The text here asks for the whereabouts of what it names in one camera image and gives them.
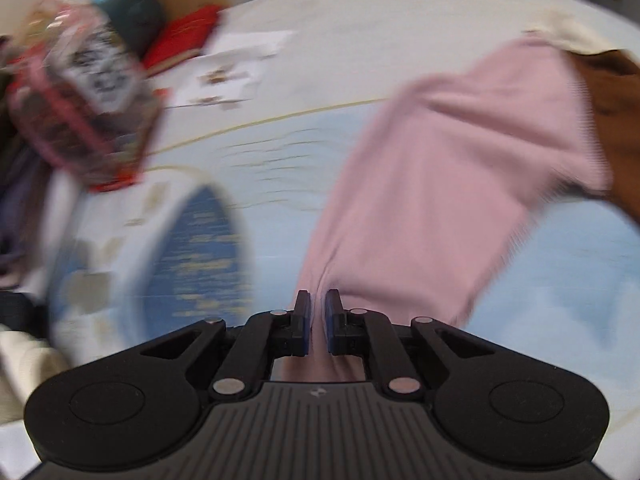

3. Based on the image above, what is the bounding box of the white sticker sheet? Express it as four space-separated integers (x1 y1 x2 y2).
167 30 296 107

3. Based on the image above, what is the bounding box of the clear bag with red trim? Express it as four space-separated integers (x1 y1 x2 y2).
8 0 163 192

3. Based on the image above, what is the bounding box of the light blue printed bedsheet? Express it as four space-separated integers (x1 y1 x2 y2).
0 0 640 480

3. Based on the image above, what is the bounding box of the red flat box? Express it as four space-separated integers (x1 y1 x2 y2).
142 4 222 76

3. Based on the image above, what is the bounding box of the multicolour fleece sweatshirt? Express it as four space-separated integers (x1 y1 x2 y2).
282 32 639 382

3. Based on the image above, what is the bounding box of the dark green pouch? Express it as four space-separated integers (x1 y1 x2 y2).
92 0 166 58

